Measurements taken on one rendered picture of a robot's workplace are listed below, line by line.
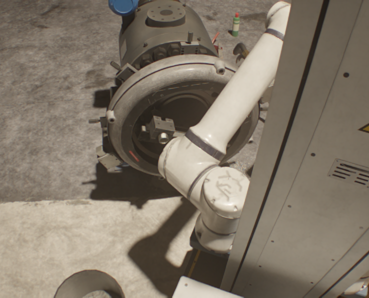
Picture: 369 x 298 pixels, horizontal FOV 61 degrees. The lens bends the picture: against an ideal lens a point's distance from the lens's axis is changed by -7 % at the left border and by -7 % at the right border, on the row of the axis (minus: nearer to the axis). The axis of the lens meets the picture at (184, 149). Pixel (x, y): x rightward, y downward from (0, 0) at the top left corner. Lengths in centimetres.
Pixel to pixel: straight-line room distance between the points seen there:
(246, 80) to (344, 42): 68
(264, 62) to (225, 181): 40
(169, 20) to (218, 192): 110
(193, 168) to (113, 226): 107
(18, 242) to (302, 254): 171
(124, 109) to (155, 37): 49
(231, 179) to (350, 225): 43
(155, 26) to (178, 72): 54
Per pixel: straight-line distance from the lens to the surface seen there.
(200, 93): 163
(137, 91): 142
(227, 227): 108
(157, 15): 190
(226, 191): 100
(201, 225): 118
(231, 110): 108
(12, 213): 231
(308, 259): 90
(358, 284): 124
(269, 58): 112
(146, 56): 174
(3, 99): 317
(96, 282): 167
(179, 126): 165
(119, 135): 157
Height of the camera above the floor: 178
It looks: 49 degrees down
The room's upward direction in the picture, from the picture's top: straight up
